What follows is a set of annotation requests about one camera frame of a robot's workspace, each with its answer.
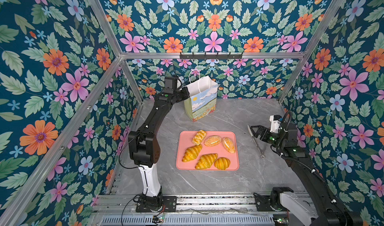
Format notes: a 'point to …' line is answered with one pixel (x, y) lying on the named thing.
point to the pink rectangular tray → (207, 150)
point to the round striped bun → (222, 163)
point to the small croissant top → (199, 137)
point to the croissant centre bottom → (206, 161)
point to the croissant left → (191, 153)
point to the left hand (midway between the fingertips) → (192, 87)
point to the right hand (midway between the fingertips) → (256, 128)
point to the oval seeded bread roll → (212, 141)
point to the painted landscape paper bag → (202, 98)
